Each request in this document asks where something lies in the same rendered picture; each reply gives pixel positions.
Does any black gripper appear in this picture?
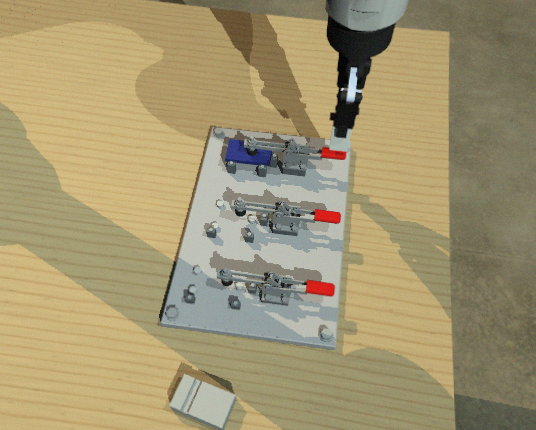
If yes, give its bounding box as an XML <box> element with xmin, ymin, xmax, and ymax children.
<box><xmin>327</xmin><ymin>15</ymin><xmax>396</xmax><ymax>152</ymax></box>

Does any dark blue rectangular plate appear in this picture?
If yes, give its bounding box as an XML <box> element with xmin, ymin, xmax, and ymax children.
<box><xmin>225</xmin><ymin>139</ymin><xmax>273</xmax><ymax>171</ymax></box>

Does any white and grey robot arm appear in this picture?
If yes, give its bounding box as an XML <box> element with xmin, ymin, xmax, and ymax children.
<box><xmin>325</xmin><ymin>0</ymin><xmax>408</xmax><ymax>31</ymax></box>

